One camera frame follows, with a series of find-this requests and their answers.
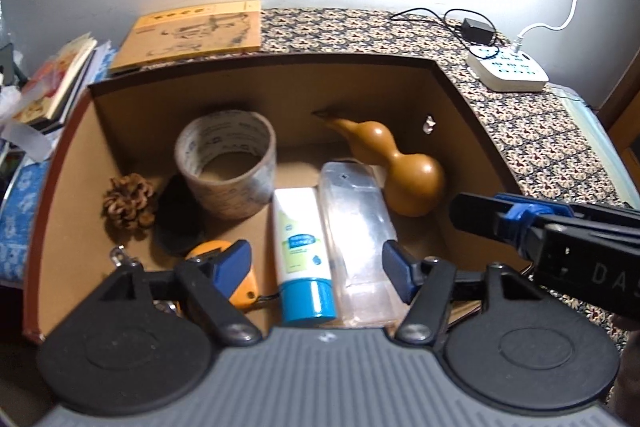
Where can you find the patterned tablecloth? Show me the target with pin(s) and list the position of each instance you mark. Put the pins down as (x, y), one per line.
(540, 132)

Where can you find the white plastic bag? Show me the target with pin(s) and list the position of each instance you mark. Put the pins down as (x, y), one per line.
(25, 134)

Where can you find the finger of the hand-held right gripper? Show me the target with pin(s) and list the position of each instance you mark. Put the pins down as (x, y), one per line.
(480, 212)

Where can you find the clear plastic case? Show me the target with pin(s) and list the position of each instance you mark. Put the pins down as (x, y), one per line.
(355, 217)

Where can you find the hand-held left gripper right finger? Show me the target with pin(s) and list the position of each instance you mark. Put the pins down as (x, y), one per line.
(399, 271)

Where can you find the stack of books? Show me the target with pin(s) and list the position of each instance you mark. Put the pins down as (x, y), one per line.
(55, 82)

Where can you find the orange tape measure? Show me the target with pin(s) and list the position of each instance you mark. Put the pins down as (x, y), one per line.
(202, 252)

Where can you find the brown wooden gourd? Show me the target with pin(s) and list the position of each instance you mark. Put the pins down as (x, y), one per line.
(410, 182)

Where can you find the yellow book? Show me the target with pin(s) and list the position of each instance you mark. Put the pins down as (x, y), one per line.
(190, 32)

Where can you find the blue floral cloth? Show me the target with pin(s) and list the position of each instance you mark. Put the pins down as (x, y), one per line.
(20, 217)

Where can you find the large pine cone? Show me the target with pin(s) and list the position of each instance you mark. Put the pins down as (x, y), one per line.
(129, 203)

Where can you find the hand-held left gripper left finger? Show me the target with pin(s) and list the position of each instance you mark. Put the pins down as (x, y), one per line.
(234, 264)

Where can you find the pale green bedding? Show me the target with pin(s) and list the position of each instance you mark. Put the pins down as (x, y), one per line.
(592, 132)

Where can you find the large packing tape roll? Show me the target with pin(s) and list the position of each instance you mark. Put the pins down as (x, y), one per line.
(235, 192)

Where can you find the brown cardboard box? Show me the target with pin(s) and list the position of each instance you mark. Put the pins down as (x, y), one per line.
(300, 87)

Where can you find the metal clip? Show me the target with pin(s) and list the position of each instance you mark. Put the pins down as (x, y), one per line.
(120, 254)

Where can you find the brown wooden cabinet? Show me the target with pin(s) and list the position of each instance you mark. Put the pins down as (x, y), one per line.
(625, 117)

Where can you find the white power strip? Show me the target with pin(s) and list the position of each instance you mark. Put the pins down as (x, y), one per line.
(510, 74)

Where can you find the white tube with blue cap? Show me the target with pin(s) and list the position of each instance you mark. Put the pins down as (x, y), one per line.
(297, 227)

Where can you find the black round dish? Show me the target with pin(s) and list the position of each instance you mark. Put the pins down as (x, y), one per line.
(172, 217)

